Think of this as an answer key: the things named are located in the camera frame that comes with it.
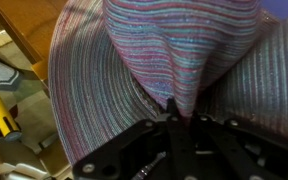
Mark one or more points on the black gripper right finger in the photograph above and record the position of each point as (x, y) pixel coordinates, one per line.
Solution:
(244, 153)

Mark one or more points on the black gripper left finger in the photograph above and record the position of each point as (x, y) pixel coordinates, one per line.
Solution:
(134, 150)

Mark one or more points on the purple striped woven sun hat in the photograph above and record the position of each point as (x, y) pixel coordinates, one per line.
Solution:
(94, 83)

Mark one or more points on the brown wooden shelf cabinet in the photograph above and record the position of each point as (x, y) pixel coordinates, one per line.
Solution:
(34, 26)

